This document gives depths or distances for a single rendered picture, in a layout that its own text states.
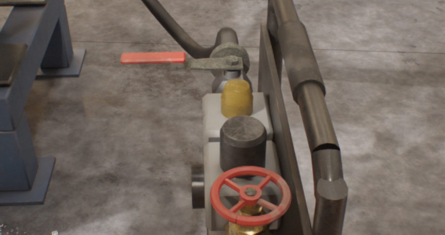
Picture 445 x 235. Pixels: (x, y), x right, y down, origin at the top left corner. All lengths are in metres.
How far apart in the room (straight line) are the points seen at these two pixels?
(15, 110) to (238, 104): 0.63
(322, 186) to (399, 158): 0.92
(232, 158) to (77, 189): 0.74
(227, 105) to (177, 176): 0.63
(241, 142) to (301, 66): 0.09
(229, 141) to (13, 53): 0.76
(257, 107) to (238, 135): 0.12
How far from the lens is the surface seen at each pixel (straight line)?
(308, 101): 0.53
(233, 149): 0.58
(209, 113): 0.69
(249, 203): 0.52
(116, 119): 1.47
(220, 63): 0.76
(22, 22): 1.41
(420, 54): 1.79
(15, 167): 1.27
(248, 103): 0.67
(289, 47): 0.61
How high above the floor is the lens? 0.87
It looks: 36 degrees down
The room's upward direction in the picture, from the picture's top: straight up
